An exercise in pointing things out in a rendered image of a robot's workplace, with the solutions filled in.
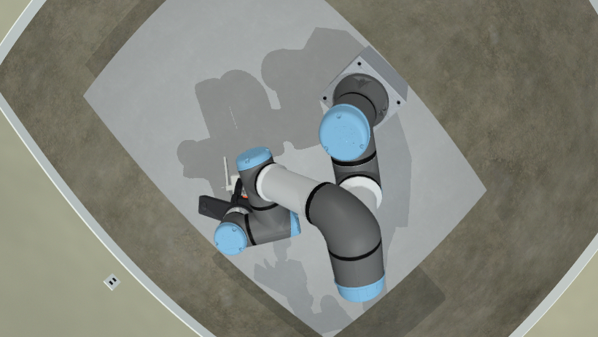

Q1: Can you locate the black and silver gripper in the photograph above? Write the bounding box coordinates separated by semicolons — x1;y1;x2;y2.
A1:
223;176;252;217

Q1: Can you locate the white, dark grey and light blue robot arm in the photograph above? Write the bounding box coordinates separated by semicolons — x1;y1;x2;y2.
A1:
198;73;389;303

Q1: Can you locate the white power strip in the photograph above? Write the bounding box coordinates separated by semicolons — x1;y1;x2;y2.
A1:
224;156;240;191

